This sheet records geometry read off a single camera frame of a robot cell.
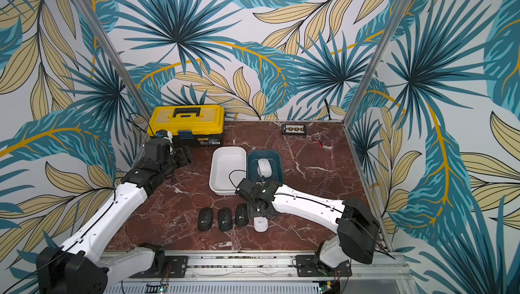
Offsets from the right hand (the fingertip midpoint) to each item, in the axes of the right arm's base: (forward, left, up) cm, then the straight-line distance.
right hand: (259, 211), depth 80 cm
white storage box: (+25, +15, -7) cm, 30 cm away
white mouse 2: (+23, -3, -4) cm, 23 cm away
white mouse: (-4, 0, -5) cm, 6 cm away
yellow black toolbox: (+38, +32, +10) cm, 51 cm away
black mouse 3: (+1, +8, -5) cm, 9 cm away
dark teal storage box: (+27, -8, -3) cm, 29 cm away
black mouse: (0, +22, -6) cm, 23 cm away
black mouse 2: (-1, +14, -6) cm, 15 cm away
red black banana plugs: (+38, -34, -7) cm, 51 cm away
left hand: (+18, +28, +14) cm, 37 cm away
